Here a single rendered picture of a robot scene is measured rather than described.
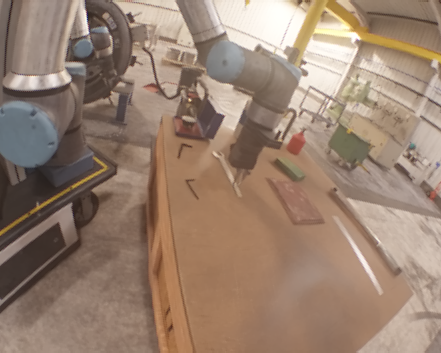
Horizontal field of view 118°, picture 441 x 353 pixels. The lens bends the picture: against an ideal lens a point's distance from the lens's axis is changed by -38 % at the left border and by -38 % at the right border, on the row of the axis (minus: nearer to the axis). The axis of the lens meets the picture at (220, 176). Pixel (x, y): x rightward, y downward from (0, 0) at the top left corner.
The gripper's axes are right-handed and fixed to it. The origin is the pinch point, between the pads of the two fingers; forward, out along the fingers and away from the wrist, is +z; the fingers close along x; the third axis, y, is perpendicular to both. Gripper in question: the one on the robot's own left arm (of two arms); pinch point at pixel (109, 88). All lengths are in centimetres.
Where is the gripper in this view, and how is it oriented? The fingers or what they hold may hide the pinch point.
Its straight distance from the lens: 134.4
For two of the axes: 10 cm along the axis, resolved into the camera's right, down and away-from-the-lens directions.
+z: -0.2, 6.3, 7.8
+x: -8.2, -4.5, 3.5
